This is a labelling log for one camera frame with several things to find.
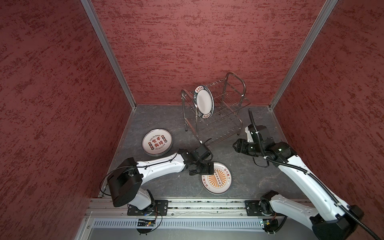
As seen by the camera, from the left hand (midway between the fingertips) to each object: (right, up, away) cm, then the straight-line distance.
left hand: (206, 175), depth 79 cm
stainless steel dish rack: (+8, +38, +29) cm, 48 cm away
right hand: (+16, +15, -3) cm, 22 cm away
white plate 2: (+8, -5, +3) cm, 9 cm away
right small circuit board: (+30, -21, -9) cm, 38 cm away
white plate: (-32, +15, +18) cm, 39 cm away
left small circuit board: (-32, -21, -6) cm, 39 cm away
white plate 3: (-1, +39, -3) cm, 39 cm away
